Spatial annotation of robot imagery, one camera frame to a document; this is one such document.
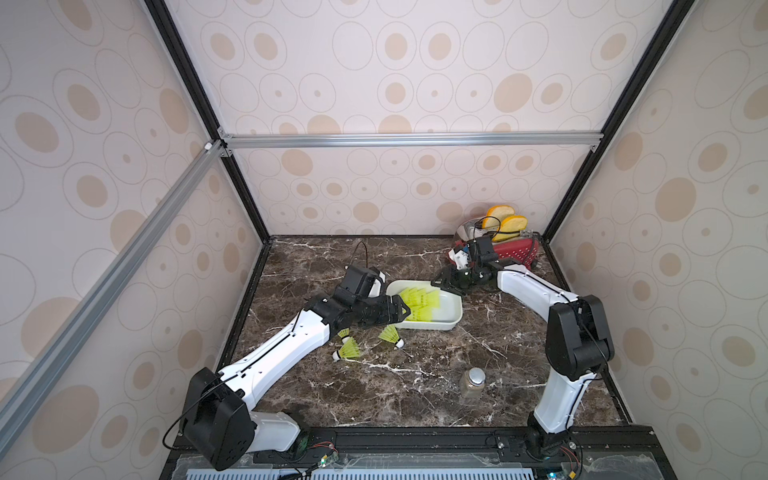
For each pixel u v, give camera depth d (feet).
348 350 2.84
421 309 3.13
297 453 2.14
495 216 3.18
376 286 2.07
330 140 6.38
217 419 1.29
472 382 2.43
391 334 2.94
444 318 3.05
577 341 1.63
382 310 2.25
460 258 2.87
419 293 3.22
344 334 3.01
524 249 3.11
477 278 2.34
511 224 3.02
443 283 2.75
